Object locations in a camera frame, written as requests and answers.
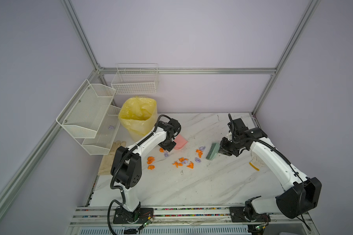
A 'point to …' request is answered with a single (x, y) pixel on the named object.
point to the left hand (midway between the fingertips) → (163, 147)
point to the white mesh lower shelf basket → (105, 134)
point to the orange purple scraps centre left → (182, 160)
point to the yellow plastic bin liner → (138, 114)
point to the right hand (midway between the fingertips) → (217, 150)
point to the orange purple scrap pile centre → (200, 153)
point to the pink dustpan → (180, 142)
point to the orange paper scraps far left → (150, 159)
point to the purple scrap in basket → (111, 128)
